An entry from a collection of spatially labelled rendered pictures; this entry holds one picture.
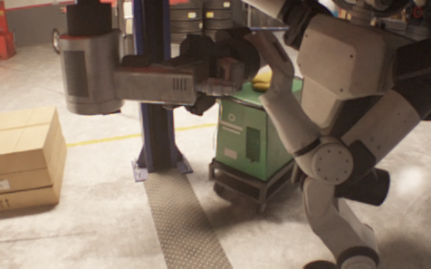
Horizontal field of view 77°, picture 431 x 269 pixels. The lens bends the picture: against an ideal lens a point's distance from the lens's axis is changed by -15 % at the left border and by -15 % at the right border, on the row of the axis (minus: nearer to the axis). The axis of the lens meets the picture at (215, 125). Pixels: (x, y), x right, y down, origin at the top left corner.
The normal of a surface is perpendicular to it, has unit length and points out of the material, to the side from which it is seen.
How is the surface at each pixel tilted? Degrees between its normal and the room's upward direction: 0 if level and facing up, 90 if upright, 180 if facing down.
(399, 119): 72
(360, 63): 84
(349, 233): 90
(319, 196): 90
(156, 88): 89
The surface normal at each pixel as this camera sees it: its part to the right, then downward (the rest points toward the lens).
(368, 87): -0.39, 0.29
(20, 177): 0.33, 0.40
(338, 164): -0.25, 0.10
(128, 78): -0.13, 0.40
